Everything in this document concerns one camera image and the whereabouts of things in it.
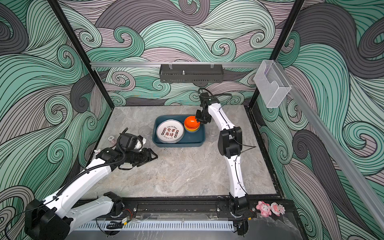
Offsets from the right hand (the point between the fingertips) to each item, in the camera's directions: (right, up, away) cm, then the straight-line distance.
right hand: (199, 120), depth 99 cm
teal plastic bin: (-2, -13, +1) cm, 13 cm away
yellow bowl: (-5, -7, +2) cm, 9 cm away
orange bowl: (-6, -2, +3) cm, 7 cm away
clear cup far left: (-39, -8, +3) cm, 39 cm away
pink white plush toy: (+36, -43, -28) cm, 63 cm away
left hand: (-25, -19, -22) cm, 38 cm away
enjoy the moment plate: (-20, -8, +4) cm, 22 cm away
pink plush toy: (+30, -43, -28) cm, 59 cm away
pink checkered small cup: (-57, -13, -5) cm, 58 cm away
